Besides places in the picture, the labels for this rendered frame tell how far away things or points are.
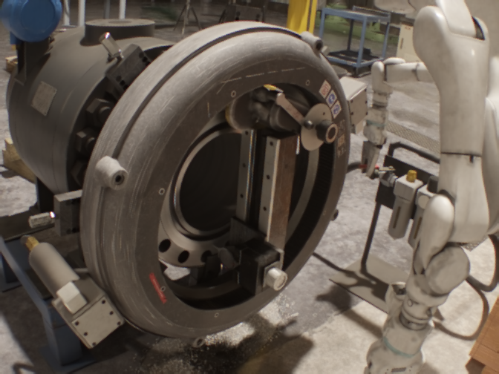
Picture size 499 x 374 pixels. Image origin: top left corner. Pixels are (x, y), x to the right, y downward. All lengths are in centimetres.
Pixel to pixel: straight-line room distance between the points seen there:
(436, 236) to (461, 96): 19
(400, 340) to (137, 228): 48
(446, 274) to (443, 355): 105
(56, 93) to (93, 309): 60
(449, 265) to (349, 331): 104
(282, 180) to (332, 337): 74
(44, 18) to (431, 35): 107
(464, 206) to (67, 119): 89
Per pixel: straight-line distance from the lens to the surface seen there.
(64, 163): 115
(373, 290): 187
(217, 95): 84
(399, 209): 173
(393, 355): 79
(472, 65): 66
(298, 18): 462
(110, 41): 84
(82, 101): 112
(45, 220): 89
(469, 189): 64
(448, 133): 64
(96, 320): 94
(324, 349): 157
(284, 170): 102
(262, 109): 97
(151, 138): 78
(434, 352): 169
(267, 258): 102
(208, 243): 117
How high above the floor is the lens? 107
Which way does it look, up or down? 26 degrees down
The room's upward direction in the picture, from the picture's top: 6 degrees clockwise
